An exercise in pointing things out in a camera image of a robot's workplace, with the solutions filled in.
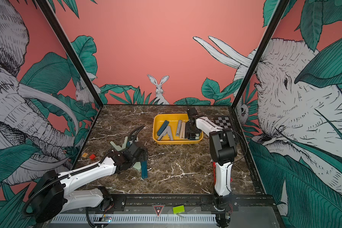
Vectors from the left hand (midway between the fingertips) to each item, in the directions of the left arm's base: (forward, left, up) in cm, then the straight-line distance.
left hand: (142, 150), depth 85 cm
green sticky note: (-31, -20, -6) cm, 38 cm away
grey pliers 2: (+20, -23, -6) cm, 31 cm away
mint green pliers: (+11, -37, -6) cm, 39 cm away
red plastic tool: (-12, -44, -9) cm, 46 cm away
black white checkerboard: (+24, -59, -5) cm, 63 cm away
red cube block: (+1, +34, -8) cm, 35 cm away
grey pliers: (+19, -16, -7) cm, 26 cm away
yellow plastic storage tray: (+28, -9, -5) cm, 30 cm away
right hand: (+18, -33, -4) cm, 38 cm away
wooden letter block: (+2, +39, -7) cm, 40 cm away
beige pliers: (+18, -27, -6) cm, 33 cm away
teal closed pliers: (-10, -1, -6) cm, 11 cm away
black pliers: (+12, -31, -5) cm, 34 cm away
